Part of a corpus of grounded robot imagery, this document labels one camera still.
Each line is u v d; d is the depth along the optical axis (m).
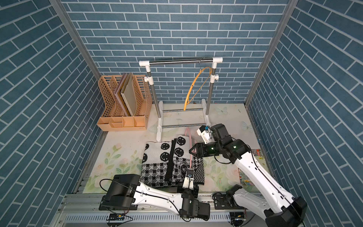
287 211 0.37
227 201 0.66
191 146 0.81
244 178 0.82
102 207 0.72
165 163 0.83
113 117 1.00
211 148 0.60
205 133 0.66
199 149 0.61
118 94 0.87
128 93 0.91
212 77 0.80
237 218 0.71
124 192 0.46
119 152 0.94
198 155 0.62
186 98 0.74
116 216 0.72
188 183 0.61
